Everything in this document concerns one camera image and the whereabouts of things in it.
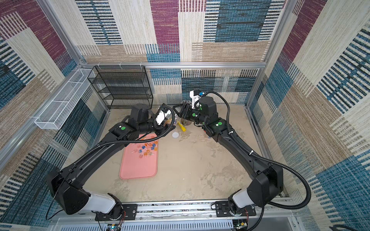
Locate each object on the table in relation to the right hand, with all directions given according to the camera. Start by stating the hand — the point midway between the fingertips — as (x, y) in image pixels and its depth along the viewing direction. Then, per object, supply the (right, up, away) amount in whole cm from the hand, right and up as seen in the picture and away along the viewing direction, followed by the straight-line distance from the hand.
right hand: (178, 111), depth 73 cm
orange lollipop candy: (-21, -20, +24) cm, 38 cm away
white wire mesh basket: (-60, -2, -1) cm, 60 cm away
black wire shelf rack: (-44, +20, +36) cm, 61 cm away
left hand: (-3, -6, +1) cm, 7 cm away
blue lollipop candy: (-24, -23, +24) cm, 41 cm away
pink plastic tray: (-26, -30, +20) cm, 44 cm away
